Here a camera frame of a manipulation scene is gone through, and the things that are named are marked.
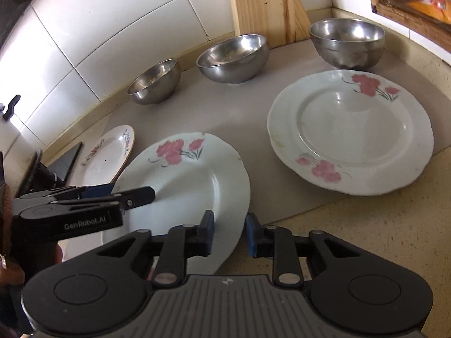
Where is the floral white plate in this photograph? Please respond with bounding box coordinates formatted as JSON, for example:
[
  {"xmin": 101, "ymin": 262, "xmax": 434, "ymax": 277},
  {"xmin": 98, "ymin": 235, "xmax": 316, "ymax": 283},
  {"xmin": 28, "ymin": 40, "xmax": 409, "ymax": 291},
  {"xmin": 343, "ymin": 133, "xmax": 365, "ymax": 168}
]
[
  {"xmin": 267, "ymin": 70, "xmax": 434, "ymax": 196},
  {"xmin": 102, "ymin": 132, "xmax": 251, "ymax": 275}
]

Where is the small steel bowl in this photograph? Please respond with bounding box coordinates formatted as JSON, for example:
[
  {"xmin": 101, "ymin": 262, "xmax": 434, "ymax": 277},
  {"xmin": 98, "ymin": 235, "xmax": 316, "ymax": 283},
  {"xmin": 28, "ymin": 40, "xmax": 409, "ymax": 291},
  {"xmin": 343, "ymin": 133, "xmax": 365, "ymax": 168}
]
[{"xmin": 127, "ymin": 59, "xmax": 182, "ymax": 105}]

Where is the medium steel bowl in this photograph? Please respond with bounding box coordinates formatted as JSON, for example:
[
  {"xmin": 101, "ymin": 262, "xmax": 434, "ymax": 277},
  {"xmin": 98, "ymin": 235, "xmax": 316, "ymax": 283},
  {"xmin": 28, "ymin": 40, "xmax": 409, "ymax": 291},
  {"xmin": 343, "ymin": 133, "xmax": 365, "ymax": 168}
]
[{"xmin": 196, "ymin": 34, "xmax": 270, "ymax": 85}]

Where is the large steel bowl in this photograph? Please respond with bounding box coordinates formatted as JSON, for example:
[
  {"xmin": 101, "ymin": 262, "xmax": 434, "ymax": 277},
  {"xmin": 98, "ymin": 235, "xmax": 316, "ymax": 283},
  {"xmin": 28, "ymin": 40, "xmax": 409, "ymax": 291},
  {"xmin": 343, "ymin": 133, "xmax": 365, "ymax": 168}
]
[{"xmin": 309, "ymin": 17, "xmax": 386, "ymax": 70}]

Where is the small floral plate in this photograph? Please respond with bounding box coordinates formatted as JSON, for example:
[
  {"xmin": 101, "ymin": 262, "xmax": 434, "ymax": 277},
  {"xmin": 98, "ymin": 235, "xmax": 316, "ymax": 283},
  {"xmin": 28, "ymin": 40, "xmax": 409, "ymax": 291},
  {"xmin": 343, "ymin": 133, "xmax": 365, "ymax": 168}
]
[{"xmin": 72, "ymin": 125, "xmax": 134, "ymax": 186}]

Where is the grey counter mat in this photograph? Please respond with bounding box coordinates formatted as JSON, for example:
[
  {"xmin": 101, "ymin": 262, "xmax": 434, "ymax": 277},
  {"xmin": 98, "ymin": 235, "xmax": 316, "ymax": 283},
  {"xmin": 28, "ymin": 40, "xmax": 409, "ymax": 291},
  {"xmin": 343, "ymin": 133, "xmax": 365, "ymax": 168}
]
[{"xmin": 74, "ymin": 35, "xmax": 450, "ymax": 223}]

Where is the wooden knife block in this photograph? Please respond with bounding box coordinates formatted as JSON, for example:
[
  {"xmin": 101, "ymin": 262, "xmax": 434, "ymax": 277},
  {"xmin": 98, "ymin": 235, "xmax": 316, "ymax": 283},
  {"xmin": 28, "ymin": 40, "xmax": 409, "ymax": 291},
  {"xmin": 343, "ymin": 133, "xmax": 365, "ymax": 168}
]
[{"xmin": 230, "ymin": 0, "xmax": 310, "ymax": 48}]

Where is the orange package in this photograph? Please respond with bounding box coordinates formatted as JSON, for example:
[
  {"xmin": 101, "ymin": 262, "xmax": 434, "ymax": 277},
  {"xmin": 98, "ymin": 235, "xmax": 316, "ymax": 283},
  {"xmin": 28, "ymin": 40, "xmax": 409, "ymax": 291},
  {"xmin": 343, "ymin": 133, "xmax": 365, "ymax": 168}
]
[{"xmin": 407, "ymin": 0, "xmax": 451, "ymax": 25}]

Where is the black wall hook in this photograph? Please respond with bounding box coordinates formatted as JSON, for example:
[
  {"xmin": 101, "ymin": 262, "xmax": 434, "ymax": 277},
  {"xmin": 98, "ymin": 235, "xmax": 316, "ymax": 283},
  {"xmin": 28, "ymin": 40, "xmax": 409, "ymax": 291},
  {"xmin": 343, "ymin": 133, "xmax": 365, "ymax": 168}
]
[{"xmin": 1, "ymin": 95, "xmax": 21, "ymax": 121}]

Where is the wooden window frame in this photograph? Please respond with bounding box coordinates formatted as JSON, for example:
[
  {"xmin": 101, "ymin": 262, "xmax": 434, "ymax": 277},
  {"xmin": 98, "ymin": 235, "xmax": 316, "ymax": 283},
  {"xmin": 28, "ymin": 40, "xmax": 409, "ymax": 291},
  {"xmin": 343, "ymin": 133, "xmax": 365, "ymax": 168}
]
[{"xmin": 371, "ymin": 0, "xmax": 450, "ymax": 51}]

